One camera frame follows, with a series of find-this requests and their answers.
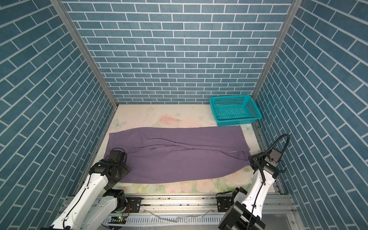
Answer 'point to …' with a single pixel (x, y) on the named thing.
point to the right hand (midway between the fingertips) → (255, 159)
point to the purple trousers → (162, 154)
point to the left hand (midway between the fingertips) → (124, 175)
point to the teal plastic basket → (231, 110)
